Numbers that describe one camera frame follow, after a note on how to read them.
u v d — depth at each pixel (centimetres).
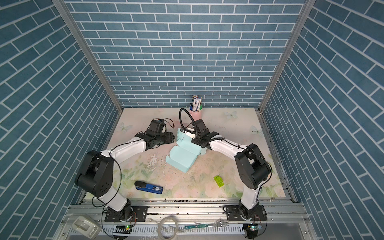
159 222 70
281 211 76
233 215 74
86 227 68
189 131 80
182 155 96
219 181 82
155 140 71
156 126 71
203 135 71
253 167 48
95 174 46
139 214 74
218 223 71
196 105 105
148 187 79
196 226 71
